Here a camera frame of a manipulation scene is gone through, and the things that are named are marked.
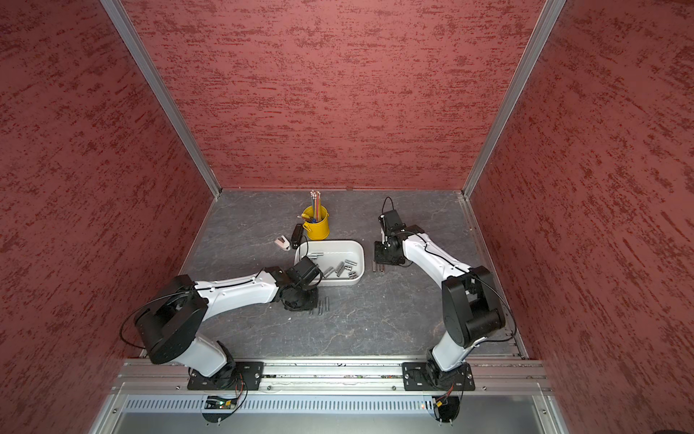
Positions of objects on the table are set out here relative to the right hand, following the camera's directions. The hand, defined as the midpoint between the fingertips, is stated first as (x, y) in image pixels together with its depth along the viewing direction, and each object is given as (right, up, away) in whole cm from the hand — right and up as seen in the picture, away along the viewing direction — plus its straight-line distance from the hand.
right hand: (379, 262), depth 90 cm
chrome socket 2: (-1, -3, +7) cm, 8 cm away
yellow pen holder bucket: (-23, +10, +10) cm, 27 cm away
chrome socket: (-18, -14, -3) cm, 23 cm away
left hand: (-23, -15, -4) cm, 27 cm away
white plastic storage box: (-14, -2, +7) cm, 16 cm away
